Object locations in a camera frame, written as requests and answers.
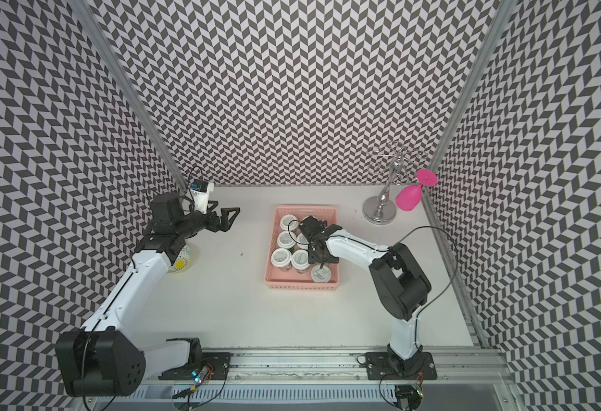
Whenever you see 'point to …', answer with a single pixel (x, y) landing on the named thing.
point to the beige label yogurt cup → (286, 225)
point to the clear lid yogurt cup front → (320, 275)
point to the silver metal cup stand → (380, 210)
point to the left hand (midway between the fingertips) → (227, 207)
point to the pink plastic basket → (287, 280)
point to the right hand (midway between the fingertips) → (323, 259)
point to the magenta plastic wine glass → (409, 196)
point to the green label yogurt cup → (286, 240)
